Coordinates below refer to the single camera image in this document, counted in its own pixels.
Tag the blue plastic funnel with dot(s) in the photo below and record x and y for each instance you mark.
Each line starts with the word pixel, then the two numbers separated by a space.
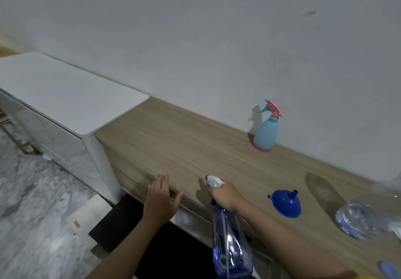
pixel 286 205

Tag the white cardboard piece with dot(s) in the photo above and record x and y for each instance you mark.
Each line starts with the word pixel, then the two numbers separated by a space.
pixel 91 216

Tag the transparent blue spray bottle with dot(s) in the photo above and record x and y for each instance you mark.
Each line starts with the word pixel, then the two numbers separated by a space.
pixel 231 244

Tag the white and blue spray head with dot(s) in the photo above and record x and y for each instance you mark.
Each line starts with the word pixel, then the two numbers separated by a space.
pixel 214 180

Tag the white cabinet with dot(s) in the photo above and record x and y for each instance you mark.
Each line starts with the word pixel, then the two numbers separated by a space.
pixel 62 94

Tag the blue bottle cap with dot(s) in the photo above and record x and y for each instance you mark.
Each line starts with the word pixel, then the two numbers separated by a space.
pixel 390 270

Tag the black panel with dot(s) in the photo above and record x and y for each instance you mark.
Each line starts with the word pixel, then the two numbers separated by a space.
pixel 175 250

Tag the person's right forearm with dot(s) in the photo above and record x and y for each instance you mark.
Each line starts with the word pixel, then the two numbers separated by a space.
pixel 288 250

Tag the person's right hand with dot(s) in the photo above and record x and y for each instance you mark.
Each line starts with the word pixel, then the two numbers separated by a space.
pixel 227 195

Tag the person's left forearm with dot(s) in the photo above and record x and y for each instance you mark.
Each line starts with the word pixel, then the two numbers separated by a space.
pixel 125 253

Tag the clear plastic water bottle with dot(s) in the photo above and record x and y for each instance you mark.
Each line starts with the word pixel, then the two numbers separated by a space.
pixel 360 219

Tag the pink spray head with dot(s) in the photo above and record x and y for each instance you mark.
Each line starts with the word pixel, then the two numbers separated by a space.
pixel 275 108

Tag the person's left hand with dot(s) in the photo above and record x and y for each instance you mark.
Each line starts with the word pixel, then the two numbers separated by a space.
pixel 159 203

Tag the light blue pink spray bottle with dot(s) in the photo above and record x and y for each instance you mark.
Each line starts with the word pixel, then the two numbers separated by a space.
pixel 266 134

